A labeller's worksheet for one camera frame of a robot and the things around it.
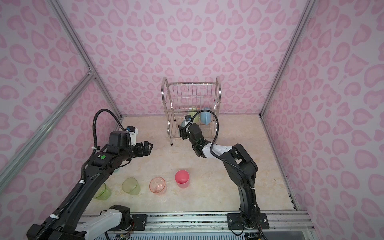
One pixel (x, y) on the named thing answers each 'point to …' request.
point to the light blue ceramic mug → (205, 117)
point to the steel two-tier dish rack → (200, 100)
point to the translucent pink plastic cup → (157, 185)
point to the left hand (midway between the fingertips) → (146, 143)
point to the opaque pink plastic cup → (182, 178)
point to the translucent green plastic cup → (131, 186)
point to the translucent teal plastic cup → (184, 123)
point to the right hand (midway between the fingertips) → (184, 122)
